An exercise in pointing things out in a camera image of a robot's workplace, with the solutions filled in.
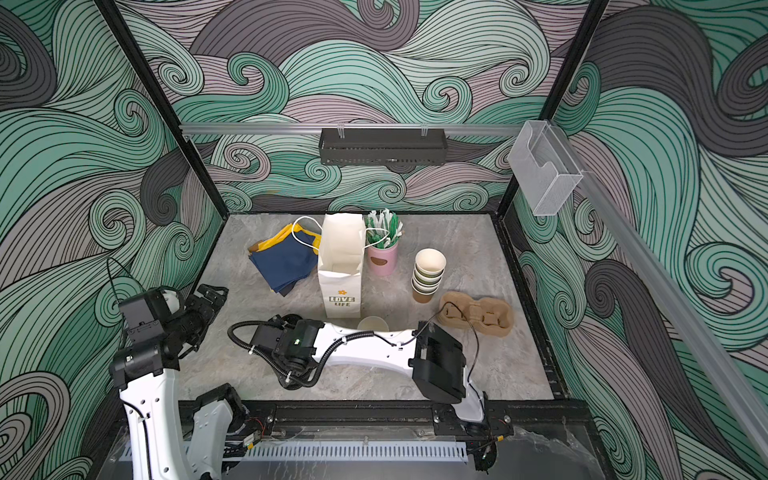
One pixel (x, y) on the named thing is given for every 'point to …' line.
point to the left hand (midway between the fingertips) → (219, 298)
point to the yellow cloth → (287, 231)
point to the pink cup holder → (383, 262)
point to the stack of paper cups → (429, 267)
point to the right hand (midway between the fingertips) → (293, 366)
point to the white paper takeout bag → (342, 237)
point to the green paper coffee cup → (373, 323)
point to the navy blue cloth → (287, 262)
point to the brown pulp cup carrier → (490, 316)
